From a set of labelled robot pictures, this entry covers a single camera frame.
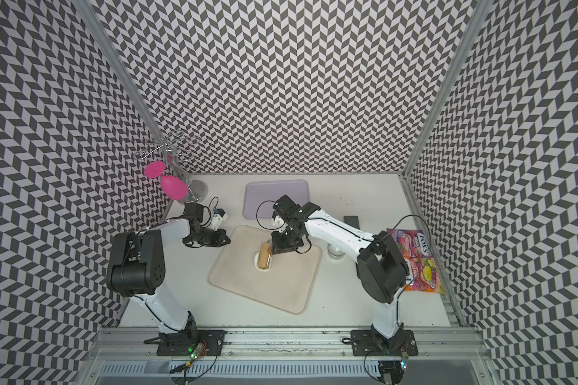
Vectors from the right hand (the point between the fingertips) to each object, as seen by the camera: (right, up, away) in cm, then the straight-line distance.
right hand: (281, 255), depth 82 cm
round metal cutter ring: (+20, -2, +11) cm, 23 cm away
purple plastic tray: (-13, +20, +32) cm, 40 cm away
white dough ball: (-9, -4, +4) cm, 11 cm away
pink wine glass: (-43, +23, +10) cm, 50 cm away
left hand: (-23, +2, +13) cm, 26 cm away
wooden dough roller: (-7, -1, +7) cm, 9 cm away
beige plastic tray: (+3, -10, +2) cm, 11 cm away
